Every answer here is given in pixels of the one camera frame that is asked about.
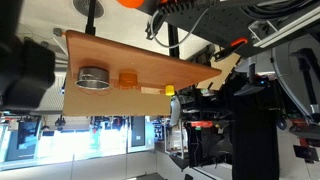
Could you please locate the yellow toy bell pepper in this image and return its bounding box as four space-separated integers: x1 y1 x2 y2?
165 84 176 97

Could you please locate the brown translucent plastic bowl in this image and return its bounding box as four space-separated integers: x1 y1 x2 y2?
118 72 139 90

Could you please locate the stainless steel bowl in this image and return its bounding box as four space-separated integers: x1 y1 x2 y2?
74 66 111 91

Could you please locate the large cardboard panel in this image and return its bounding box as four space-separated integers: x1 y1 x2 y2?
62 71 172 117

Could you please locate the notched cardboard piece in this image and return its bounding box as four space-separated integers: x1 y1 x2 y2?
196 52 242 92

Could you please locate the black perforated breadboard plate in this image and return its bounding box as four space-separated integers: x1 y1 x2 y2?
156 0 320 58

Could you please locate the white pegboard panel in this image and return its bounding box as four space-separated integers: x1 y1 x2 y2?
34 74 68 116

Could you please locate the large black blurry object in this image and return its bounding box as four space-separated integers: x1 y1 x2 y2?
0 0 57 111

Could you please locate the black stand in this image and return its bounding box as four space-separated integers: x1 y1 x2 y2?
289 47 320 124

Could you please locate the grey cable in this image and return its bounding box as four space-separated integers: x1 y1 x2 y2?
146 8 210 50

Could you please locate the black clamp with orange handle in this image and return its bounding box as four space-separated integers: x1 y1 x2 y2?
213 37 250 63

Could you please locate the aluminium extrusion rail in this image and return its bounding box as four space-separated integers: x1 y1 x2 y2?
249 5 320 48

